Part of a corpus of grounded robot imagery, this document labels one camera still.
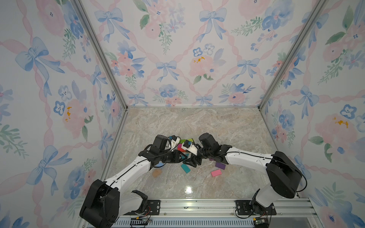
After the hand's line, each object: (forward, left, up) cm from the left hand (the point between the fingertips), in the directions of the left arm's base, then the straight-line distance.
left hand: (185, 157), depth 79 cm
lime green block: (+3, -2, +14) cm, 14 cm away
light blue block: (-8, +12, +9) cm, 17 cm away
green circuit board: (-28, -39, -15) cm, 50 cm away
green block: (+5, +2, +10) cm, 11 cm away
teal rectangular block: (-1, 0, -12) cm, 12 cm away
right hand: (+2, 0, -2) cm, 3 cm away
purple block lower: (0, -21, -10) cm, 24 cm away
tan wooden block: (-5, +18, -12) cm, 22 cm away
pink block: (-4, -18, -12) cm, 22 cm away
